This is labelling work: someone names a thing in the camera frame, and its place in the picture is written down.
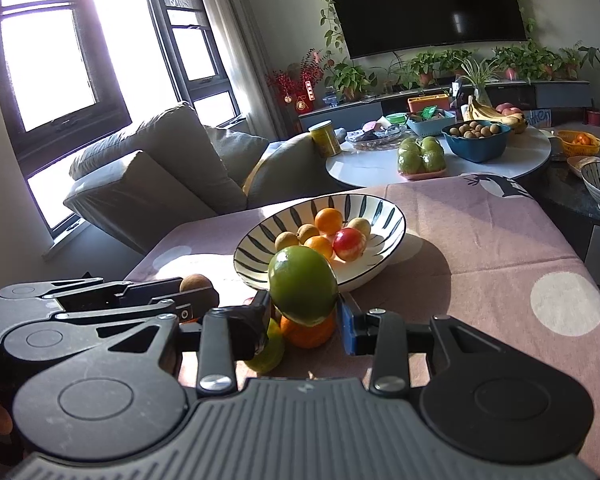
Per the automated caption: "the blue bowl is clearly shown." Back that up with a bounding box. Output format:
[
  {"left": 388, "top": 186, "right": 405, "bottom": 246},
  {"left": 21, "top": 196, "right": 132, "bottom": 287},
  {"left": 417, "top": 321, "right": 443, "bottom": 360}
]
[{"left": 441, "top": 120, "right": 512, "bottom": 163}]

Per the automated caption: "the pile of kiwi fruits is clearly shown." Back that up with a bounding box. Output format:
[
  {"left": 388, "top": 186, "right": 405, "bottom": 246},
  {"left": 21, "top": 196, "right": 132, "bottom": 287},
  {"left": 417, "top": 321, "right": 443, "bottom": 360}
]
[{"left": 447, "top": 120, "right": 503, "bottom": 139}]

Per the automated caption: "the wall television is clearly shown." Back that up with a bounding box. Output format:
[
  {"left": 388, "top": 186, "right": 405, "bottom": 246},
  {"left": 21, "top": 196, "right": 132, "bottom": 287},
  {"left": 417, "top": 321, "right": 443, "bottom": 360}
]
[{"left": 325, "top": 0, "right": 528, "bottom": 60}]

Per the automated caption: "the potted green plant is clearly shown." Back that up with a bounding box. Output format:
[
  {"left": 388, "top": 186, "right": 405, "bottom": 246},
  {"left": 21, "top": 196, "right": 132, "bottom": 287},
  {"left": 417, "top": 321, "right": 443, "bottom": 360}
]
[
  {"left": 525, "top": 42, "right": 556, "bottom": 81},
  {"left": 492, "top": 46, "right": 531, "bottom": 81},
  {"left": 407, "top": 51, "right": 446, "bottom": 87},
  {"left": 560, "top": 46, "right": 586, "bottom": 80},
  {"left": 440, "top": 49, "right": 473, "bottom": 78},
  {"left": 325, "top": 60, "right": 378, "bottom": 102}
]

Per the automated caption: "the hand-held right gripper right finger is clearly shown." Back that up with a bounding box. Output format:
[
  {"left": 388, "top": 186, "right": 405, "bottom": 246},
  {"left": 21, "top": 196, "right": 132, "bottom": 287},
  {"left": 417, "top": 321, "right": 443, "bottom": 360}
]
[{"left": 337, "top": 291, "right": 526, "bottom": 395}]

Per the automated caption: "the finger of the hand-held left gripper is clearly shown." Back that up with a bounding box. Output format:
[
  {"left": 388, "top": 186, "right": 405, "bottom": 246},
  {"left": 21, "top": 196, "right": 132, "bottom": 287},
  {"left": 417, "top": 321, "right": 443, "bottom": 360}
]
[
  {"left": 0, "top": 276, "right": 183, "bottom": 311},
  {"left": 55, "top": 287, "right": 220, "bottom": 328}
]

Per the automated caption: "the orange box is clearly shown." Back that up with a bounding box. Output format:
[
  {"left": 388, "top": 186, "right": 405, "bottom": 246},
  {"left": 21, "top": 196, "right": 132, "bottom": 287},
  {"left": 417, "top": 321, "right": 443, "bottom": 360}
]
[{"left": 407, "top": 94, "right": 452, "bottom": 113}]

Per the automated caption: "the orange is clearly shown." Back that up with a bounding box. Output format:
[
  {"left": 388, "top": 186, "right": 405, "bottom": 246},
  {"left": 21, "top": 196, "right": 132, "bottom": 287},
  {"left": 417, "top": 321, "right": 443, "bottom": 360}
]
[
  {"left": 314, "top": 208, "right": 344, "bottom": 237},
  {"left": 279, "top": 310, "right": 337, "bottom": 350},
  {"left": 304, "top": 235, "right": 336, "bottom": 261}
]

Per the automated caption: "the tray of green apples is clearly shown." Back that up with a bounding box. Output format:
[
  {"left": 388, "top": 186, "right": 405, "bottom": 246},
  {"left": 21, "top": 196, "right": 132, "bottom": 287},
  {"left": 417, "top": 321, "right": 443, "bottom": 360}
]
[{"left": 397, "top": 136, "right": 448, "bottom": 181}]

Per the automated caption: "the bunch of bananas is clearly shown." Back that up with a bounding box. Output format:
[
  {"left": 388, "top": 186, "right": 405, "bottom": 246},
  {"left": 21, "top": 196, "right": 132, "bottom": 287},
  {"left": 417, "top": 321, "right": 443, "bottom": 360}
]
[{"left": 466, "top": 95, "right": 527, "bottom": 133}]

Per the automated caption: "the white round coffee table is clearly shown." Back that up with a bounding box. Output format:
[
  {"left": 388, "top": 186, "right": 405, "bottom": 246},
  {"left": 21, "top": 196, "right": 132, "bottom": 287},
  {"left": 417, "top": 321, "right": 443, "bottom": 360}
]
[{"left": 326, "top": 127, "right": 552, "bottom": 188}]

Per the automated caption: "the blue basket with packets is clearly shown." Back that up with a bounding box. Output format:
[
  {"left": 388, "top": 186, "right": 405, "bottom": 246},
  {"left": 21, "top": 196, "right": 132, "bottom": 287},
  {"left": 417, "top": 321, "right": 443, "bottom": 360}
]
[{"left": 406, "top": 110, "right": 457, "bottom": 137}]

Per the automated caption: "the narrow dark-framed window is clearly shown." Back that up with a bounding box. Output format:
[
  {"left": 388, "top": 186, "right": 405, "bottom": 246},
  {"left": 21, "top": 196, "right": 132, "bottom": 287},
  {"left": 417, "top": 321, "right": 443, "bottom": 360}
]
[{"left": 137, "top": 0, "right": 243, "bottom": 128}]

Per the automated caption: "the large striped ceramic bowl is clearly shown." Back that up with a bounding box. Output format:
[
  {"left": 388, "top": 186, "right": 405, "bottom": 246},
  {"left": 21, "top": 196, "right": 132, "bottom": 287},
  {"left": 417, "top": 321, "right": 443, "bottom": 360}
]
[{"left": 233, "top": 191, "right": 407, "bottom": 293}]

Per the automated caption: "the dark round side table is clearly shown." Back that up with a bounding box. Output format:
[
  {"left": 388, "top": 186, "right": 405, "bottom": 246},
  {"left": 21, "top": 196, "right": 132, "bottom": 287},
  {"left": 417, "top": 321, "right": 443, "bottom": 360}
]
[{"left": 520, "top": 122, "right": 600, "bottom": 233}]

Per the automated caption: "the spider plant in vase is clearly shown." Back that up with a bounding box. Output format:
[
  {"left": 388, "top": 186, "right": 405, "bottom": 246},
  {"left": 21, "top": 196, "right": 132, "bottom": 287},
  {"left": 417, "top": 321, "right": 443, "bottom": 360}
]
[{"left": 452, "top": 57, "right": 503, "bottom": 108}]

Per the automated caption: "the yellow can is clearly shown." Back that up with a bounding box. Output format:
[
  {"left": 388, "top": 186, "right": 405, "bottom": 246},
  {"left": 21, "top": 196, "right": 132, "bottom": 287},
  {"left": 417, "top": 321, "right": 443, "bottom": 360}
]
[{"left": 308, "top": 120, "right": 342, "bottom": 158}]

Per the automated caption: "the orange basket with tangerines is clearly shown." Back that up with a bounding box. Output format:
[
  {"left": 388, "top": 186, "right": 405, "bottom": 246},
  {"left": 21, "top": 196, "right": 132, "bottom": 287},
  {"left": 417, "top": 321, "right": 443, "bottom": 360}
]
[{"left": 557, "top": 130, "right": 600, "bottom": 157}]

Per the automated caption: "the red apple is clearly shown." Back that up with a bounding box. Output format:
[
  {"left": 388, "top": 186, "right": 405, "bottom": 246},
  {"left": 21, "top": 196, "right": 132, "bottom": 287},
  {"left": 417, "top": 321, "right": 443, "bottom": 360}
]
[{"left": 332, "top": 227, "right": 368, "bottom": 262}]

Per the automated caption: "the red flower decoration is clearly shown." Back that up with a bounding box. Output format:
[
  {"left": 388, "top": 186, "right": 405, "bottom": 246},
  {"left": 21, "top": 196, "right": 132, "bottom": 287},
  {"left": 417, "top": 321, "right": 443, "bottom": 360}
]
[{"left": 265, "top": 49, "right": 331, "bottom": 113}]

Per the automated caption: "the wooden plate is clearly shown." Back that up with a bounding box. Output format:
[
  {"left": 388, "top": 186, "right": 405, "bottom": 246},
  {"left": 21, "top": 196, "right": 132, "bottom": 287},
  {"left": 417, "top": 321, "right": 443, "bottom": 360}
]
[{"left": 566, "top": 155, "right": 600, "bottom": 176}]

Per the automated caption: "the large dark-framed window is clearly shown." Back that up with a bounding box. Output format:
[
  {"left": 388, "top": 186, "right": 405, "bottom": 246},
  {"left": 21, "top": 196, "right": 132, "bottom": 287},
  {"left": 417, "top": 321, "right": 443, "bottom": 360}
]
[{"left": 0, "top": 0, "right": 133, "bottom": 251}]

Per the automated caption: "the beige curtain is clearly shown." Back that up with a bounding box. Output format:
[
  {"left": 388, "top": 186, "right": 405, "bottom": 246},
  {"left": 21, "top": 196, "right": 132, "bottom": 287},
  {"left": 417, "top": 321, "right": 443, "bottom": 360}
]
[{"left": 192, "top": 0, "right": 281, "bottom": 141}]

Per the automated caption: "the green apple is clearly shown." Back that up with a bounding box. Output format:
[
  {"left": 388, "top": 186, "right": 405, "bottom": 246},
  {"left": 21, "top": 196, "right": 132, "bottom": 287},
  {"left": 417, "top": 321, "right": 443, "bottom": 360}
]
[
  {"left": 267, "top": 246, "right": 340, "bottom": 327},
  {"left": 245, "top": 317, "right": 287, "bottom": 375}
]

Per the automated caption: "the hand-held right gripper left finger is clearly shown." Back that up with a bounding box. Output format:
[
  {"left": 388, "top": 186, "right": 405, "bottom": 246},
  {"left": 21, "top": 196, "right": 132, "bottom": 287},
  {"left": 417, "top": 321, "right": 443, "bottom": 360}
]
[{"left": 87, "top": 292, "right": 272, "bottom": 392}]

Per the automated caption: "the grey television cabinet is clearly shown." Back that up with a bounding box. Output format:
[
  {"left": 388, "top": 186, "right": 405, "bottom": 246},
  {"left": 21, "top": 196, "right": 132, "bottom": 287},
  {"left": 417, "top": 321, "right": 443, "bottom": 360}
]
[{"left": 297, "top": 80, "right": 592, "bottom": 133}]

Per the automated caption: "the grey sofa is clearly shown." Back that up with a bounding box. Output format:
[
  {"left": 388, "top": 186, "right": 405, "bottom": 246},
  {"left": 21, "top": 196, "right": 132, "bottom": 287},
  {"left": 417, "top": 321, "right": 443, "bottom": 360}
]
[{"left": 62, "top": 101, "right": 331, "bottom": 256}]

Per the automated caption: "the grey cushion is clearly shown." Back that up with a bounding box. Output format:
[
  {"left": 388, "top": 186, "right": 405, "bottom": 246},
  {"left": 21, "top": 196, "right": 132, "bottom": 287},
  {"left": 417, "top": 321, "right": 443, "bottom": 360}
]
[{"left": 205, "top": 125, "right": 271, "bottom": 186}]

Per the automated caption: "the glass plate with snacks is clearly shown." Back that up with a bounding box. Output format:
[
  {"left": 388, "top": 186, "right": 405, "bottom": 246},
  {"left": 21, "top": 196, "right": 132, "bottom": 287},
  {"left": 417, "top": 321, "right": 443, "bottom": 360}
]
[{"left": 345, "top": 122, "right": 406, "bottom": 151}]

